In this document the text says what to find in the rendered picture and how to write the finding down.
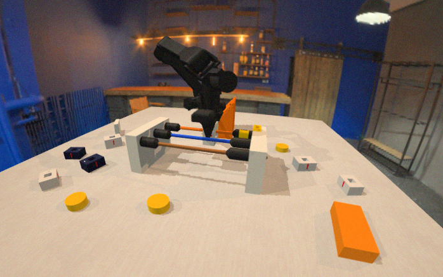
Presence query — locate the small white block with red arrow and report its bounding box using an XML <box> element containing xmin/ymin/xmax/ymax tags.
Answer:
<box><xmin>103</xmin><ymin>134</ymin><xmax>123</xmax><ymax>149</ymax></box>

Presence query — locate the white square block with rectangular hole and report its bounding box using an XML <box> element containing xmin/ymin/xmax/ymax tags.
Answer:
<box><xmin>39</xmin><ymin>168</ymin><xmax>60</xmax><ymax>191</ymax></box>

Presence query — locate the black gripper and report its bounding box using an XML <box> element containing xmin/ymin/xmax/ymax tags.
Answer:
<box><xmin>191</xmin><ymin>88</ymin><xmax>226</xmax><ymax>138</ymax></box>

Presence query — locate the yellow short cylinder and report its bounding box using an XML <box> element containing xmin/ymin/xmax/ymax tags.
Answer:
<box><xmin>275</xmin><ymin>144</ymin><xmax>289</xmax><ymax>152</ymax></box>
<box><xmin>147</xmin><ymin>194</ymin><xmax>170</xmax><ymax>215</ymax></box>
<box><xmin>65</xmin><ymin>192</ymin><xmax>88</xmax><ymax>212</ymax></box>

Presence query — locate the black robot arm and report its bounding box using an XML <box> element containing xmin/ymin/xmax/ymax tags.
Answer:
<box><xmin>154</xmin><ymin>36</ymin><xmax>237</xmax><ymax>111</ymax></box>

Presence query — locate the small white block with square hole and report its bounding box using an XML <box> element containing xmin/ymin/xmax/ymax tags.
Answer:
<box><xmin>337</xmin><ymin>175</ymin><xmax>364</xmax><ymax>196</ymax></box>

